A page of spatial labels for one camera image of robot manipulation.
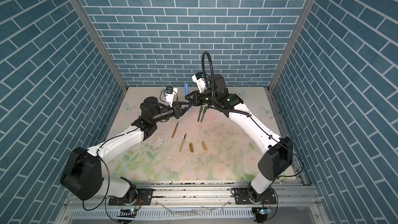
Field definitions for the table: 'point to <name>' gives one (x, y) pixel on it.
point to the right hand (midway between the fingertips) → (184, 95)
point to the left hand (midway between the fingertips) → (191, 105)
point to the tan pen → (182, 142)
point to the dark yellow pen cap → (191, 148)
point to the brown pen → (174, 130)
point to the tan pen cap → (204, 145)
